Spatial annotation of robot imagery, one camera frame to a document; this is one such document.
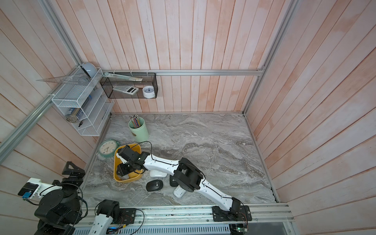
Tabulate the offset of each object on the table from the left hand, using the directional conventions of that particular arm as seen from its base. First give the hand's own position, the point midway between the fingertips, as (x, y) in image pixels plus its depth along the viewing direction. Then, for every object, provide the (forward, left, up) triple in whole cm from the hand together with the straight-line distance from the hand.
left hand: (69, 170), depth 57 cm
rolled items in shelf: (+30, +12, 0) cm, 33 cm away
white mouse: (+10, -30, -29) cm, 43 cm away
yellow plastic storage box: (+17, -4, -28) cm, 33 cm away
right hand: (+9, -8, -26) cm, 29 cm away
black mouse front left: (+3, -29, -29) cm, 41 cm away
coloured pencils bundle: (+40, -14, -14) cm, 44 cm away
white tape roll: (+55, -22, -3) cm, 60 cm away
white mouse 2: (0, -43, -29) cm, 52 cm away
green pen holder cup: (+35, -17, -23) cm, 45 cm away
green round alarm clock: (+27, +5, -28) cm, 39 cm away
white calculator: (+59, -8, -4) cm, 60 cm away
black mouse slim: (+5, -40, -29) cm, 49 cm away
